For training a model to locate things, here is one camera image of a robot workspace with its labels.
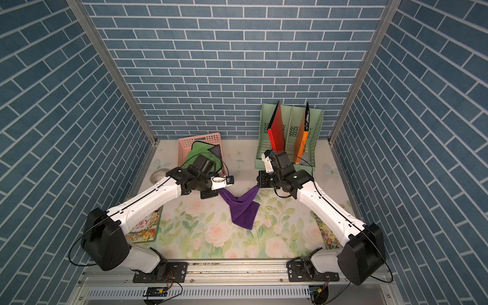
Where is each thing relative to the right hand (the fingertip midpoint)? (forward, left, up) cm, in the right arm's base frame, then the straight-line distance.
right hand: (258, 178), depth 79 cm
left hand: (-1, +16, -6) cm, 17 cm away
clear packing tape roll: (+9, +55, -17) cm, 58 cm away
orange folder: (+18, -19, +9) cm, 28 cm away
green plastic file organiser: (+42, -16, +1) cm, 45 cm away
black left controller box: (-40, +36, -23) cm, 59 cm away
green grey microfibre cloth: (+27, +30, -16) cm, 43 cm away
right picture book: (-16, -33, -20) cm, 42 cm away
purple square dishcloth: (-8, +6, -13) cm, 16 cm away
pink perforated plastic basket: (+31, +47, -16) cm, 58 cm away
